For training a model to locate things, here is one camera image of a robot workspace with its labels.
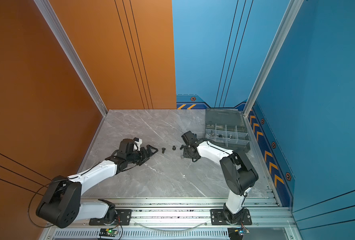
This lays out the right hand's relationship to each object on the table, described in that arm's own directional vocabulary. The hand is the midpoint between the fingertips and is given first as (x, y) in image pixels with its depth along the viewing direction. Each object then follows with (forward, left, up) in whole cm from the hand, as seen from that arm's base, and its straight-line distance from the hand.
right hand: (187, 154), depth 93 cm
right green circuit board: (-40, -23, -4) cm, 46 cm away
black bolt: (+7, +3, -2) cm, 8 cm away
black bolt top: (+5, +8, 0) cm, 10 cm away
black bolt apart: (+3, +16, -1) cm, 16 cm away
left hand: (-3, +19, +7) cm, 20 cm away
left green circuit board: (-40, +39, -4) cm, 56 cm away
